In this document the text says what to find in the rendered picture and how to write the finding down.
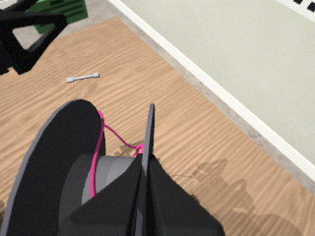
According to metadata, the thin magenta cable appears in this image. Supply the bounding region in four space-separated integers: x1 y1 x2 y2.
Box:
90 111 144 198

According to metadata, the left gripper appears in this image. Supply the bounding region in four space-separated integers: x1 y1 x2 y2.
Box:
0 0 68 76

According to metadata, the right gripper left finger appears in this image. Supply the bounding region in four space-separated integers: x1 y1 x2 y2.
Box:
57 153 143 236

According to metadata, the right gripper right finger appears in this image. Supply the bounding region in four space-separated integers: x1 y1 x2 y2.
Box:
147 153 225 236

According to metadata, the black cable reel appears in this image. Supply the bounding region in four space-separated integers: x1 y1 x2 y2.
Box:
0 98 155 236

